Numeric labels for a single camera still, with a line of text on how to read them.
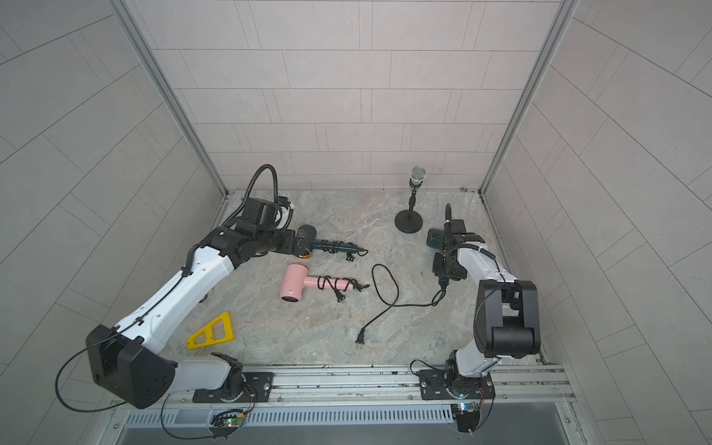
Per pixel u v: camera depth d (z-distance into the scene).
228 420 0.65
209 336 0.79
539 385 0.72
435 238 0.96
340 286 0.87
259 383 0.72
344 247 0.95
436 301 0.84
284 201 0.69
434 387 0.71
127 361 0.37
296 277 0.86
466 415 0.67
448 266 0.76
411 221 1.08
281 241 0.68
